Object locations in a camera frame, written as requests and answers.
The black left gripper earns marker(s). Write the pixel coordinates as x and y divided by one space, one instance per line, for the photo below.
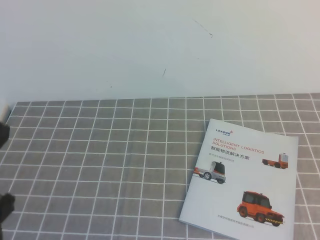
7 201

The white logistics brochure book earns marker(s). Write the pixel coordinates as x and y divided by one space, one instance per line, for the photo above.
244 184

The grey checked tablecloth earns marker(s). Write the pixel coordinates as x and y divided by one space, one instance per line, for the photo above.
119 169

